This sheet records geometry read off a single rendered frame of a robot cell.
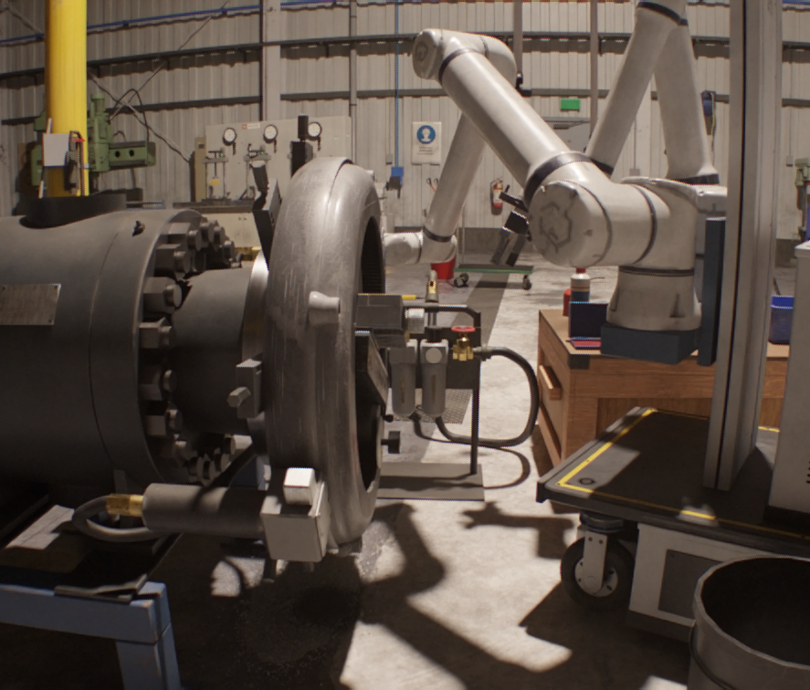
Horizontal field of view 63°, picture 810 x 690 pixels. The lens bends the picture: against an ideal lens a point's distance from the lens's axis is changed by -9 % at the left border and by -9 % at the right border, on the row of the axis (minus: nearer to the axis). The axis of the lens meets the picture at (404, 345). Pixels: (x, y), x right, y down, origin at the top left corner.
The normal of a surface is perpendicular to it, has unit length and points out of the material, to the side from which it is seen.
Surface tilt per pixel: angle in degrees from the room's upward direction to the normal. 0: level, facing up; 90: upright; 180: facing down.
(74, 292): 57
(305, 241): 51
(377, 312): 65
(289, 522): 112
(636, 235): 101
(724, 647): 90
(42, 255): 40
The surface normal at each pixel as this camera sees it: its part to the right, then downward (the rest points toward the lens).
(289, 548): -0.06, 0.56
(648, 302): -0.45, -0.19
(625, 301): -0.77, -0.26
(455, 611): 0.00, -0.98
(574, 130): -0.18, 0.20
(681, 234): 0.47, 0.21
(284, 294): -0.04, -0.24
